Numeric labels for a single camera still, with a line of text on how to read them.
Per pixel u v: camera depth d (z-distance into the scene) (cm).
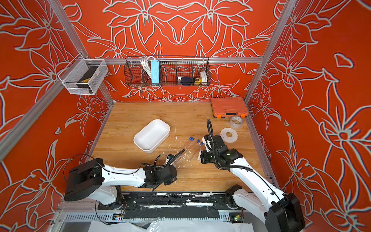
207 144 67
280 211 38
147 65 87
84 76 84
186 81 95
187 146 95
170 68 97
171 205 73
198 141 95
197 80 95
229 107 111
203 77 92
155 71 90
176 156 73
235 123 104
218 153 61
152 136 97
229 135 99
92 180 42
